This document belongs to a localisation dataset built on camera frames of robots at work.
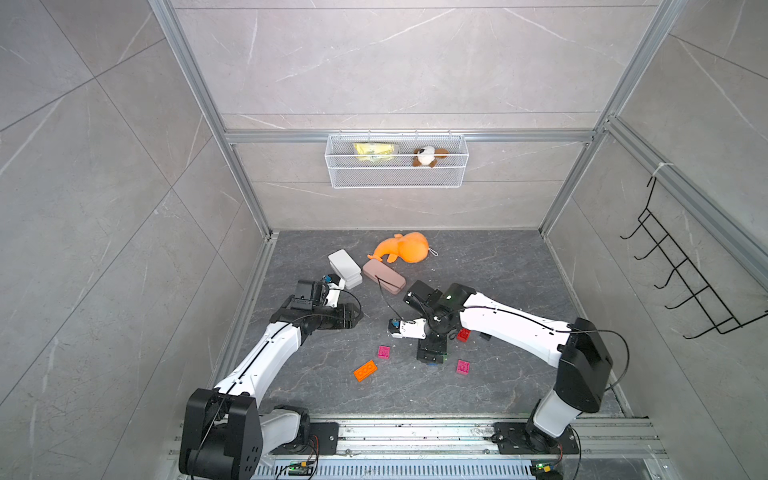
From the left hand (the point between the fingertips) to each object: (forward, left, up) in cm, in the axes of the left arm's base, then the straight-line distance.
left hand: (355, 310), depth 84 cm
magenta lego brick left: (-9, -8, -10) cm, 15 cm away
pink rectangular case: (+20, -9, -11) cm, 24 cm away
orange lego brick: (-13, -2, -12) cm, 18 cm away
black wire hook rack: (-16, -77, +21) cm, 82 cm away
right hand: (-8, -20, -2) cm, 22 cm away
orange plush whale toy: (+28, -18, -6) cm, 34 cm away
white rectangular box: (+22, +6, -6) cm, 23 cm away
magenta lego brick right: (-13, -31, -12) cm, 36 cm away
